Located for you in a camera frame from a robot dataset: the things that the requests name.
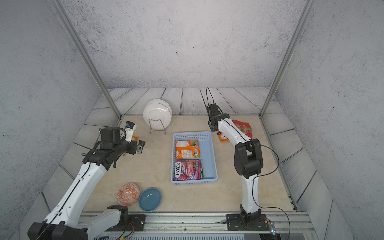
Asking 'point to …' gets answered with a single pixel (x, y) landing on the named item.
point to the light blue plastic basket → (207, 154)
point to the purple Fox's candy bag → (184, 170)
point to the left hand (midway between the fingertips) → (138, 139)
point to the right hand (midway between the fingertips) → (223, 121)
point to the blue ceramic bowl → (149, 199)
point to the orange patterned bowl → (128, 194)
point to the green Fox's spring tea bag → (202, 177)
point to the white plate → (157, 114)
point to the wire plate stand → (163, 130)
